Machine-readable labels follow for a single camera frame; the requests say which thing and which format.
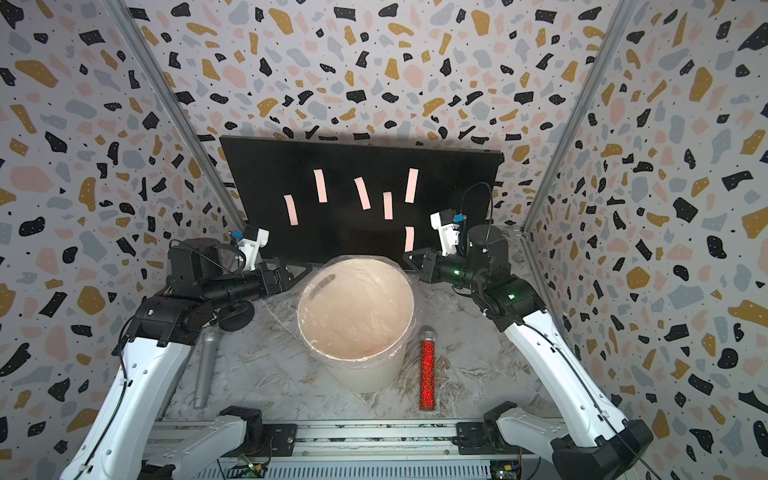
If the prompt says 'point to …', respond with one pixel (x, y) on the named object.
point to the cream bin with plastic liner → (357, 313)
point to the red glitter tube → (427, 370)
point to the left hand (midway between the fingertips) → (304, 272)
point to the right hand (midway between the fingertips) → (403, 259)
